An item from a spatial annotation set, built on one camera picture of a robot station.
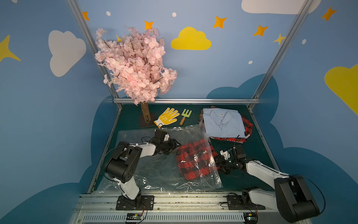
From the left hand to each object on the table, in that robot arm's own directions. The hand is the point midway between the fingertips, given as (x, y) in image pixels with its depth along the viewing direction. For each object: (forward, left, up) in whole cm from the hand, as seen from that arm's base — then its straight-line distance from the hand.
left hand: (179, 146), depth 94 cm
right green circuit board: (-38, -39, -4) cm, 55 cm away
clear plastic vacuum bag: (-18, +10, +1) cm, 21 cm away
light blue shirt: (+15, -31, +9) cm, 35 cm away
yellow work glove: (+29, +11, -4) cm, 31 cm away
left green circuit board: (-40, +23, -3) cm, 46 cm away
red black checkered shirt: (-11, -11, +6) cm, 16 cm away
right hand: (-12, -22, 0) cm, 25 cm away
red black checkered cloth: (+16, -50, +4) cm, 53 cm away
